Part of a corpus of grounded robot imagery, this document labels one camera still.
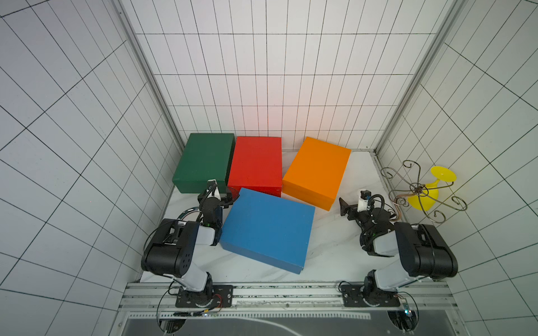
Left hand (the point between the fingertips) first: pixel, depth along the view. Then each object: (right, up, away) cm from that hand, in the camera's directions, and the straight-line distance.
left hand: (216, 190), depth 94 cm
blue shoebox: (+24, -14, -11) cm, 30 cm away
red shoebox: (+18, +11, +9) cm, 23 cm away
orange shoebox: (+46, +7, +4) cm, 47 cm away
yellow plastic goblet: (+75, +1, -29) cm, 80 cm away
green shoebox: (-9, +16, +12) cm, 22 cm away
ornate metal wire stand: (+74, +7, -23) cm, 78 cm away
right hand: (+62, -2, -3) cm, 62 cm away
